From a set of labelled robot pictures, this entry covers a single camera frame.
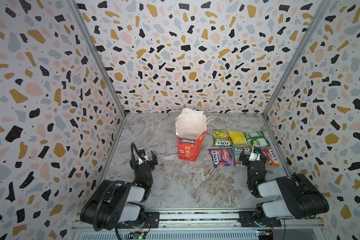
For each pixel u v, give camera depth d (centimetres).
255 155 75
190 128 102
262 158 81
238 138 101
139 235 70
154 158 83
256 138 103
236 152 96
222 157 95
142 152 73
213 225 73
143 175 65
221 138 104
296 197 44
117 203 47
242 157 83
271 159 93
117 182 49
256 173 67
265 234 72
